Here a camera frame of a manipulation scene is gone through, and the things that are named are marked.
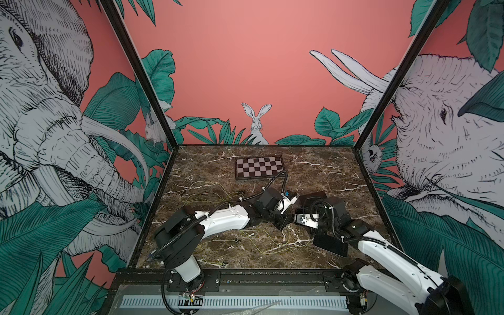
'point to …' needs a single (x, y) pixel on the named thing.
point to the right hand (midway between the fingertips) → (305, 210)
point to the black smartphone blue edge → (314, 199)
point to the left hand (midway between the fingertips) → (295, 219)
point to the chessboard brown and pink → (258, 167)
